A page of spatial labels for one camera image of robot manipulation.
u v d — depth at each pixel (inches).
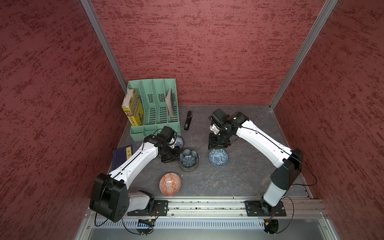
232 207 29.8
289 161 17.5
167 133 26.0
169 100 39.5
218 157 36.1
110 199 15.7
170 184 32.0
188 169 31.2
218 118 24.2
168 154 26.9
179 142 38.3
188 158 33.5
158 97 44.7
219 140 26.0
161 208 29.1
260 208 26.1
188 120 42.9
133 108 36.1
